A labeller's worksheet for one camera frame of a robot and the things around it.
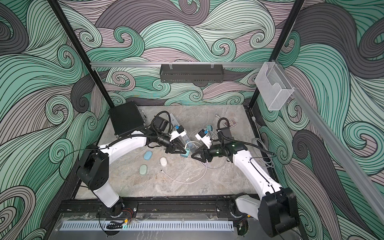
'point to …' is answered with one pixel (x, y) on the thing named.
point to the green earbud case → (143, 169)
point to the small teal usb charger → (210, 127)
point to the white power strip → (186, 139)
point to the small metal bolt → (217, 116)
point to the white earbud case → (163, 161)
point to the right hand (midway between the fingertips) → (194, 155)
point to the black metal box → (125, 118)
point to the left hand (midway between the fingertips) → (185, 149)
